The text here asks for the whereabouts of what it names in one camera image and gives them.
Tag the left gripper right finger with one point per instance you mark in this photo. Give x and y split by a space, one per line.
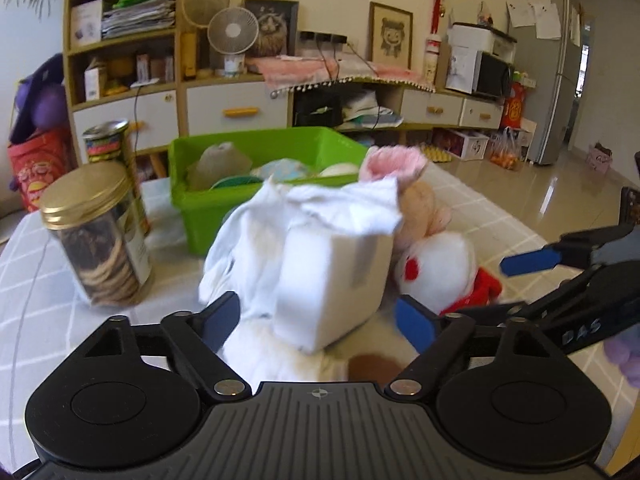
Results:
438 341

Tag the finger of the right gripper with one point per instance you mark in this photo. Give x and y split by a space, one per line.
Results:
530 262

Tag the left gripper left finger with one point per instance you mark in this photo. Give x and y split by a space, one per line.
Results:
196 338

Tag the santa plush toy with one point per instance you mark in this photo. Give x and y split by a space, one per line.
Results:
431 264

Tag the white cloth towel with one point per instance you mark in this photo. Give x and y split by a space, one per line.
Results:
273 230

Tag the white foam block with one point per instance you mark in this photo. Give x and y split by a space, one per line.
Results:
330 283

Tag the green plastic bin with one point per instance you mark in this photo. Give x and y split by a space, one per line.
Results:
202 212

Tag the purple gloved right hand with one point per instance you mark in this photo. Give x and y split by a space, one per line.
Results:
623 350

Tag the yellow egg tray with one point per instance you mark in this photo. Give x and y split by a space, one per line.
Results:
435 154

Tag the gold lid cookie jar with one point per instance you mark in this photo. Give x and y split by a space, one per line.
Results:
92 213

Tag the black microwave oven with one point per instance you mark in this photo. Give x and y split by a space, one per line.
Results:
492 76

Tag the tall chip canister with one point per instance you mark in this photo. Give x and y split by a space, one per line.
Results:
110 141

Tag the silver refrigerator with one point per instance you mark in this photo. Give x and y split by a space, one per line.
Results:
548 37

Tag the black bag on shelf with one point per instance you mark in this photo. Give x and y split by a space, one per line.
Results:
317 108

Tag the pink table runner cloth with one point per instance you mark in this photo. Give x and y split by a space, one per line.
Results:
287 74

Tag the framed girl drawing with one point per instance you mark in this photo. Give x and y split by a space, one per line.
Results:
390 39

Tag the purple plush toy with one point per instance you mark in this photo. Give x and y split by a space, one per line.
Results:
41 101

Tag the small white desk fan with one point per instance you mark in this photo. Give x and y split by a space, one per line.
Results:
231 33

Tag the wooden cabinet with drawers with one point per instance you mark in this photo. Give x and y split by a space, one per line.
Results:
182 105

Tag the stack of papers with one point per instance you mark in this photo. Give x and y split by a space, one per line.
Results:
142 17

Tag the framed cat picture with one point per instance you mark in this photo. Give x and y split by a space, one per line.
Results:
277 27

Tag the round racket fan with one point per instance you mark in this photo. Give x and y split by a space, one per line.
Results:
198 13

